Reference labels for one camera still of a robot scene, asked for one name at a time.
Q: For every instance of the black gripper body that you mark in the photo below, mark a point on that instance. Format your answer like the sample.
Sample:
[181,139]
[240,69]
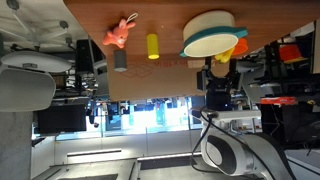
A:
[219,87]

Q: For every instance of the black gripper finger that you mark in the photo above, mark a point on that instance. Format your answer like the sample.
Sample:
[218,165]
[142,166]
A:
[209,68]
[232,69]

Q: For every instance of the yellow pepper toy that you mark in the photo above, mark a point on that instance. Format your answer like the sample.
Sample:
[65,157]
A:
[225,55]

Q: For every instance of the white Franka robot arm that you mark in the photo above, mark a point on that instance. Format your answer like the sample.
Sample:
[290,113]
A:
[243,151]

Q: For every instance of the orange toy pot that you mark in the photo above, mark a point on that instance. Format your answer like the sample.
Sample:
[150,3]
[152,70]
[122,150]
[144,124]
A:
[241,46]

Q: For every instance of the white pot with teal band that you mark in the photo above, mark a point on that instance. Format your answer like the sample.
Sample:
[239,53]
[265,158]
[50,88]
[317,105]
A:
[208,33]

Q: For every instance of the pink bunny plush toy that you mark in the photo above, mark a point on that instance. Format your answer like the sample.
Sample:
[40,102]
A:
[117,35]

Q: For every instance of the flat red orange box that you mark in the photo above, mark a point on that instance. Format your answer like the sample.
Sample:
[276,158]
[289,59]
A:
[278,100]

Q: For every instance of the orange block on yellow base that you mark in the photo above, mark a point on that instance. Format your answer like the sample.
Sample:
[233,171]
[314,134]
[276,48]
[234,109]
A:
[289,53]

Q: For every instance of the yellow cylinder block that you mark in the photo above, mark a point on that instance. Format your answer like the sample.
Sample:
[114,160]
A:
[153,46]

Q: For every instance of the grey cylinder block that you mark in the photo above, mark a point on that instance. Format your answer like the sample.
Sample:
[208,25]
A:
[120,60]

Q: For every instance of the black monitor screen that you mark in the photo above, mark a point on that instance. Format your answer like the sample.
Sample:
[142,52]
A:
[61,118]

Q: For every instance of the white office chair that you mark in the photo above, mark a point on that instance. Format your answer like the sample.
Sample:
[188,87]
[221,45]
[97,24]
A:
[26,83]

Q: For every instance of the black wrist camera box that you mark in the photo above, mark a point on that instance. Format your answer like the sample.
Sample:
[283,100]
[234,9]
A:
[201,80]

